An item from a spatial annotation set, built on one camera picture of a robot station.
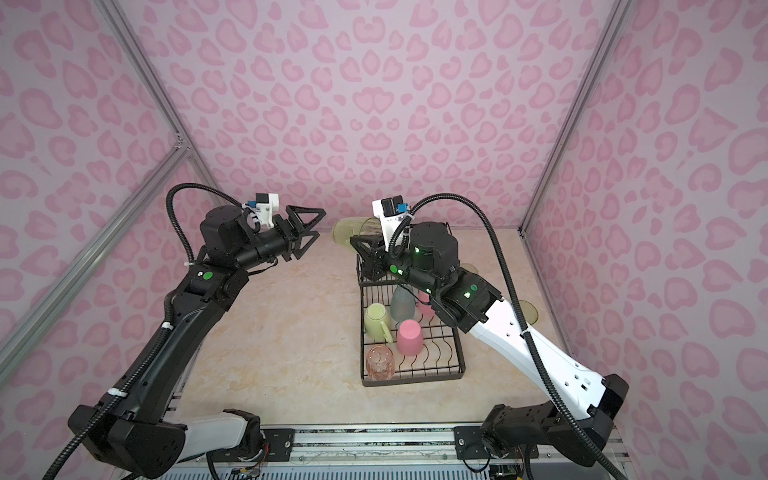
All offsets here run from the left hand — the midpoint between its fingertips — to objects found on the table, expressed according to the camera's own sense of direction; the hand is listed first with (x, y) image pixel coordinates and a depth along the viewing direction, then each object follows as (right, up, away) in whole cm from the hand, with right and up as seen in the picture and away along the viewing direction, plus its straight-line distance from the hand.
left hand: (322, 217), depth 64 cm
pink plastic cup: (+25, -25, +30) cm, 46 cm away
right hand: (+7, -5, -6) cm, 11 cm away
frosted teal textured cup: (+18, -23, +25) cm, 38 cm away
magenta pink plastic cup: (+19, -30, +16) cm, 40 cm away
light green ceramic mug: (+11, -26, +19) cm, 34 cm away
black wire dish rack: (+29, -37, +22) cm, 52 cm away
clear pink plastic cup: (+11, -37, +18) cm, 43 cm away
